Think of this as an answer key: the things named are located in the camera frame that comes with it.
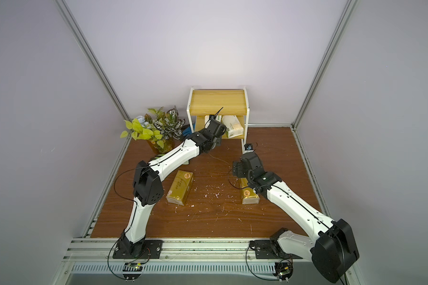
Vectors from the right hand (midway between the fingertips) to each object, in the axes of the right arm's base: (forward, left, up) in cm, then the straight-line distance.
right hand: (244, 159), depth 81 cm
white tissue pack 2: (+19, +18, +8) cm, 28 cm away
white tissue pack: (+18, +5, +3) cm, 19 cm away
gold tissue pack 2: (-13, -2, -11) cm, 17 cm away
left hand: (+16, +14, +1) cm, 21 cm away
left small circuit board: (-42, +47, -21) cm, 67 cm away
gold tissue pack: (-9, +31, -11) cm, 34 cm away
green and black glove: (+12, +50, -16) cm, 54 cm away
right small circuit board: (-40, -15, -20) cm, 47 cm away
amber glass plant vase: (+14, +41, +8) cm, 44 cm away
